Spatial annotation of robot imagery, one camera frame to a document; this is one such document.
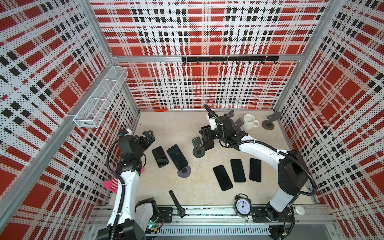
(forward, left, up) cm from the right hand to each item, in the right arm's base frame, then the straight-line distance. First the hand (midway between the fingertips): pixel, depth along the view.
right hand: (205, 131), depth 85 cm
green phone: (-16, -20, -19) cm, 32 cm away
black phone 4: (-20, -10, -20) cm, 30 cm away
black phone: (-16, -30, -19) cm, 39 cm away
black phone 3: (-6, -1, +5) cm, 8 cm away
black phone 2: (-13, +16, -7) cm, 21 cm away
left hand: (-6, +31, +2) cm, 31 cm away
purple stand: (+14, -24, -12) cm, 30 cm away
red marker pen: (+38, +36, -20) cm, 56 cm away
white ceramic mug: (+17, -32, -13) cm, 39 cm away
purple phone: (-9, +28, -15) cm, 33 cm away
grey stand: (-17, +12, -18) cm, 28 cm away
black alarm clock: (-35, -19, -17) cm, 43 cm away
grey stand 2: (-4, +3, -17) cm, 18 cm away
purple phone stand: (+23, -19, -11) cm, 32 cm away
